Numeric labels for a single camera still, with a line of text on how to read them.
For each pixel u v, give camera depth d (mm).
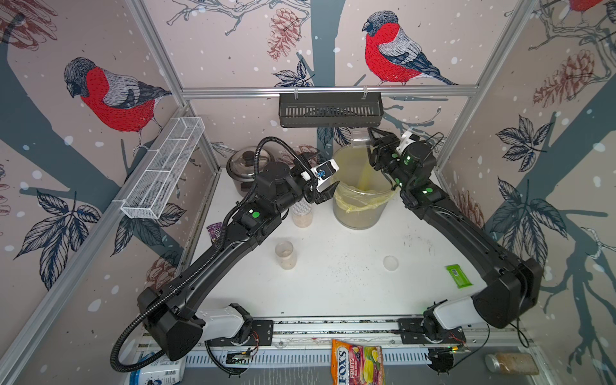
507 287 393
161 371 621
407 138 663
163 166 789
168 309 381
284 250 876
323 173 511
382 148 611
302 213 907
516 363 646
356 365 657
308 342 728
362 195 754
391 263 882
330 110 1037
